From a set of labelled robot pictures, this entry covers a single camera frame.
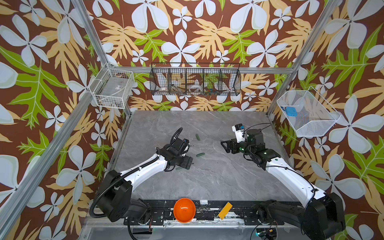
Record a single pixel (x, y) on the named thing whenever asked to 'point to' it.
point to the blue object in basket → (291, 111)
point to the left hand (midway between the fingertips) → (184, 158)
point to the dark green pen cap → (197, 137)
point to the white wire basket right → (308, 114)
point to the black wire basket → (195, 79)
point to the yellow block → (225, 210)
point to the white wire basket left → (112, 88)
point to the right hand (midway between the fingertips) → (225, 141)
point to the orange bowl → (184, 210)
